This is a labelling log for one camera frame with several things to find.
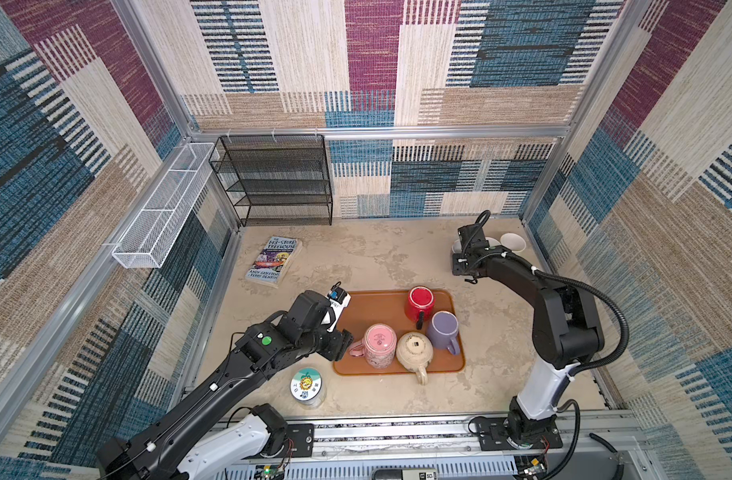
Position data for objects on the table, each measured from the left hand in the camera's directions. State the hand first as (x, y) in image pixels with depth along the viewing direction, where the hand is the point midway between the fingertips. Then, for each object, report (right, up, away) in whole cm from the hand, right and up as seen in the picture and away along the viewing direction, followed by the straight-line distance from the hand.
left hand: (343, 329), depth 73 cm
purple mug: (+26, -3, +10) cm, 28 cm away
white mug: (+47, +21, +27) cm, 58 cm away
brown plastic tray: (+27, -12, +13) cm, 33 cm away
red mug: (+21, +3, +14) cm, 25 cm away
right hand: (+37, +14, +23) cm, 46 cm away
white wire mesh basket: (-45, +21, -3) cm, 50 cm away
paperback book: (-27, +15, +32) cm, 45 cm away
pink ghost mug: (+8, -5, +4) cm, 11 cm away
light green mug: (+54, +22, +28) cm, 65 cm away
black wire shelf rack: (-27, +45, +35) cm, 63 cm away
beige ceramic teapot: (+18, -8, +6) cm, 20 cm away
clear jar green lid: (-9, -14, +1) cm, 17 cm away
